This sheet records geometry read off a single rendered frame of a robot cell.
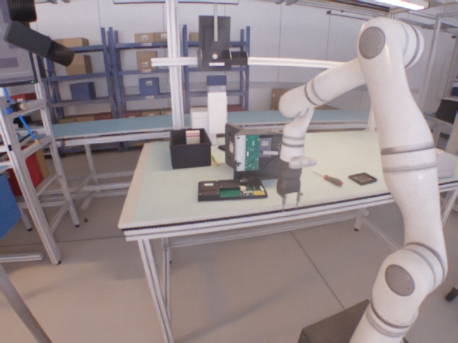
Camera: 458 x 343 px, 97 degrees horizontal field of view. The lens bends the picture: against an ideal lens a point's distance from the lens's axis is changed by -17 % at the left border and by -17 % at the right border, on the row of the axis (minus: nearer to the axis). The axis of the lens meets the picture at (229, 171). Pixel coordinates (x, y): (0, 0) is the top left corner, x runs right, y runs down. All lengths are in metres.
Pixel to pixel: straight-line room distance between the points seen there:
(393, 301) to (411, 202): 0.19
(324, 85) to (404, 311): 0.49
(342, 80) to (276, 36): 4.86
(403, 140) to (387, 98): 0.08
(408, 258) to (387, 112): 0.25
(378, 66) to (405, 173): 0.19
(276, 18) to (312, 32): 0.85
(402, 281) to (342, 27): 5.97
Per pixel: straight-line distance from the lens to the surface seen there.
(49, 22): 5.52
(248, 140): 0.99
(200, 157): 1.17
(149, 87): 4.52
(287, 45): 5.52
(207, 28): 2.74
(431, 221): 0.53
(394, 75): 0.47
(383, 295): 0.56
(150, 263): 1.09
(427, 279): 0.51
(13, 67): 1.64
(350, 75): 0.60
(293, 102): 0.68
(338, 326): 0.77
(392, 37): 0.48
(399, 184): 0.47
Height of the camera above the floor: 1.47
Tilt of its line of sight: 24 degrees down
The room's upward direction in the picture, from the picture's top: straight up
